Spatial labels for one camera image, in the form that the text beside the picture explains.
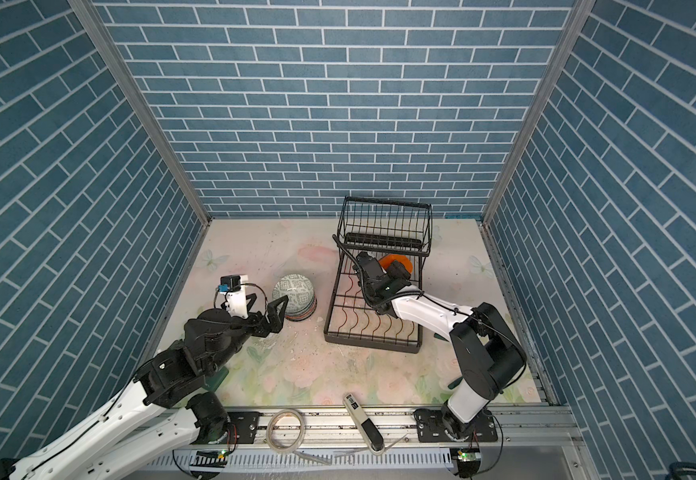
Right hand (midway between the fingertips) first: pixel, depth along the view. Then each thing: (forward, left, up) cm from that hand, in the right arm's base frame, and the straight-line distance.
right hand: (392, 269), depth 90 cm
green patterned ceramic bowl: (-8, +28, -2) cm, 29 cm away
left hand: (-19, +28, +12) cm, 36 cm away
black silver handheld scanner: (-40, +5, -8) cm, 41 cm away
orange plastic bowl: (-4, +2, +9) cm, 11 cm away
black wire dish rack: (+19, +3, -11) cm, 22 cm away
